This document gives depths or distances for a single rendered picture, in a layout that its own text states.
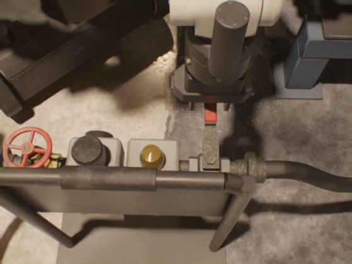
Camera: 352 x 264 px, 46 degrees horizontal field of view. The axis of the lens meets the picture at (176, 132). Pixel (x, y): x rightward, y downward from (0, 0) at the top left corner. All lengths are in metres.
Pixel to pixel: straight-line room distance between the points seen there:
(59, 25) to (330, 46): 0.70
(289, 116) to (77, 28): 0.64
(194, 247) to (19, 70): 0.63
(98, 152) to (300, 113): 0.76
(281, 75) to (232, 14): 0.87
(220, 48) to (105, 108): 0.81
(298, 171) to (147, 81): 0.68
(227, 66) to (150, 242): 0.68
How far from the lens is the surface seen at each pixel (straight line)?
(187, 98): 0.62
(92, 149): 0.61
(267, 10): 0.46
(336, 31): 1.09
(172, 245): 1.07
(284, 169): 0.67
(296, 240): 1.12
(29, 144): 0.64
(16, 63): 1.12
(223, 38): 0.43
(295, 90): 1.27
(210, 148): 0.64
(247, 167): 0.66
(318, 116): 1.26
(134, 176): 0.52
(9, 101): 1.15
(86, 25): 1.15
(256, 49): 1.32
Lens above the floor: 1.06
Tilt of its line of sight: 66 degrees down
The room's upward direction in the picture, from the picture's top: straight up
